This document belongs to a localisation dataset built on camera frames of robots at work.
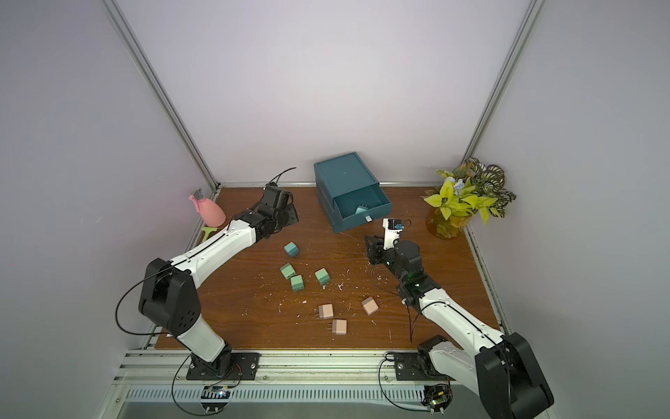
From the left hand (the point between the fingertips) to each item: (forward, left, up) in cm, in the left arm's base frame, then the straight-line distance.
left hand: (296, 210), depth 89 cm
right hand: (-10, -25, +2) cm, 28 cm away
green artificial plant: (+5, -60, +7) cm, 61 cm away
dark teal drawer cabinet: (+14, -14, +4) cm, 20 cm away
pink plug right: (-27, -25, -15) cm, 40 cm away
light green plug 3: (-18, -9, -15) cm, 25 cm away
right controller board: (-51, -43, -19) cm, 69 cm away
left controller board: (-52, +19, -21) cm, 59 cm away
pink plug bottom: (-34, -16, -15) cm, 40 cm away
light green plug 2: (-20, -1, -15) cm, 25 cm away
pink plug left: (-30, -11, -15) cm, 35 cm away
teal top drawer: (+2, -20, 0) cm, 20 cm away
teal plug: (-7, +3, -15) cm, 17 cm away
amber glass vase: (+3, -56, -15) cm, 58 cm away
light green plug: (-15, +3, -16) cm, 22 cm away
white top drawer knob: (-4, -25, +1) cm, 25 cm away
